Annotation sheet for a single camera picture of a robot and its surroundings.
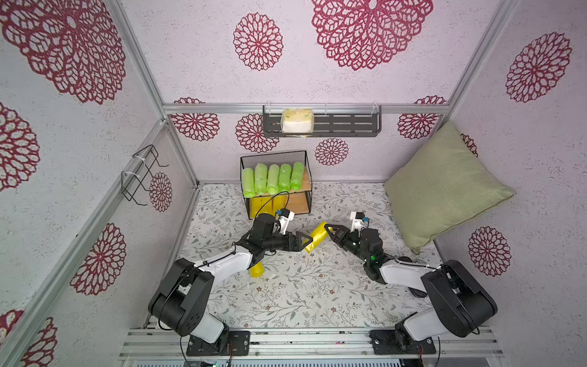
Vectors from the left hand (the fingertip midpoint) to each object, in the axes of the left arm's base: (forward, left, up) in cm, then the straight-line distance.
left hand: (305, 240), depth 84 cm
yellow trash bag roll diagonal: (+1, -5, +1) cm, 5 cm away
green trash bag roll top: (+25, +18, +6) cm, 32 cm away
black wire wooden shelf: (+31, +2, -16) cm, 35 cm away
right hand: (+5, -7, +2) cm, 9 cm away
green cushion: (+15, -50, +14) cm, 54 cm away
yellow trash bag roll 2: (+24, +22, -9) cm, 34 cm away
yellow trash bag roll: (-8, +18, -10) cm, 22 cm away
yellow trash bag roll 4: (+26, +12, -11) cm, 30 cm away
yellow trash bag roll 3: (+20, +16, -8) cm, 27 cm away
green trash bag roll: (+20, +22, +6) cm, 30 cm away
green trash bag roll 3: (+25, +3, +7) cm, 26 cm away
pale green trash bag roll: (+25, +13, +6) cm, 29 cm away
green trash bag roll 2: (+26, +8, +6) cm, 28 cm away
